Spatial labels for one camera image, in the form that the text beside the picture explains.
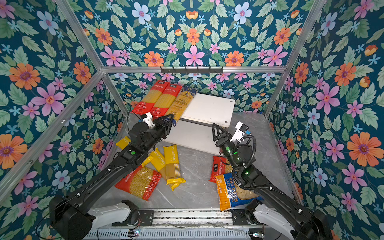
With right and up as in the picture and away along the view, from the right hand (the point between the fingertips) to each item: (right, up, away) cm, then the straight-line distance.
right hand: (214, 125), depth 64 cm
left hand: (-18, +6, +2) cm, 19 cm away
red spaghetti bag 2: (-25, +13, +13) cm, 31 cm away
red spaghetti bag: (-34, +10, +10) cm, 37 cm away
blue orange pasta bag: (+9, -36, +12) cm, 39 cm away
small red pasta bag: (+5, -24, +23) cm, 33 cm away
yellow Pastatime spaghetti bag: (-22, -29, +20) cm, 42 cm away
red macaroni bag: (-39, -32, +19) cm, 54 cm away
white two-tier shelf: (-12, -2, +46) cm, 48 cm away
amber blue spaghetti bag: (-16, +11, +11) cm, 23 cm away
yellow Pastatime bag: (-60, -12, +37) cm, 71 cm away
